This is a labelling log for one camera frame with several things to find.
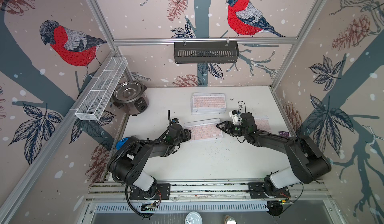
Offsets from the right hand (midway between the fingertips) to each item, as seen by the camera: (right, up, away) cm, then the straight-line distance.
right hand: (218, 126), depth 88 cm
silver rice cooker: (-58, +18, +12) cm, 61 cm away
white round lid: (-15, -35, -25) cm, 46 cm away
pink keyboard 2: (-4, +15, +22) cm, 27 cm away
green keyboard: (-8, +8, +16) cm, 20 cm away
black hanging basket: (-7, +49, +16) cm, 52 cm away
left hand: (-16, -5, +5) cm, 18 cm away
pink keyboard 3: (+31, 0, +11) cm, 33 cm away
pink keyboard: (-9, -3, +4) cm, 10 cm away
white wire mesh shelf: (-65, +22, -9) cm, 70 cm away
